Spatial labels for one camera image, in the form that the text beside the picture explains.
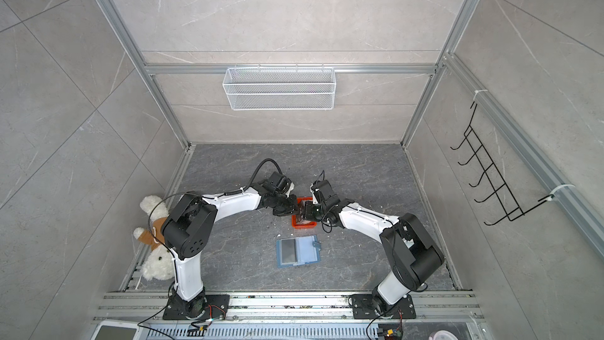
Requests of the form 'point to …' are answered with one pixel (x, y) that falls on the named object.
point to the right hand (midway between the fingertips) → (303, 210)
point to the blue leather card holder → (297, 251)
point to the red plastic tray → (299, 220)
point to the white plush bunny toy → (158, 264)
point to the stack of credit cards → (304, 222)
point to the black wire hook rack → (510, 207)
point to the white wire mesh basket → (274, 88)
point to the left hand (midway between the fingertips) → (302, 207)
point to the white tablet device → (119, 330)
